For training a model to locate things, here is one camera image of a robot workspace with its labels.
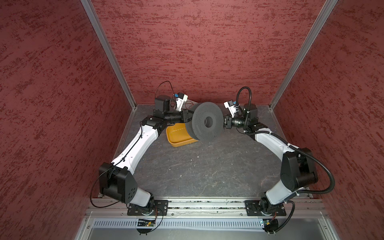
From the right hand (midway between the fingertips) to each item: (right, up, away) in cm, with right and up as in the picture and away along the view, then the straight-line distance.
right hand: (214, 122), depth 81 cm
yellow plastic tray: (-23, -10, +19) cm, 31 cm away
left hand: (-10, +3, -6) cm, 12 cm away
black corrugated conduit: (+16, -4, -15) cm, 22 cm away
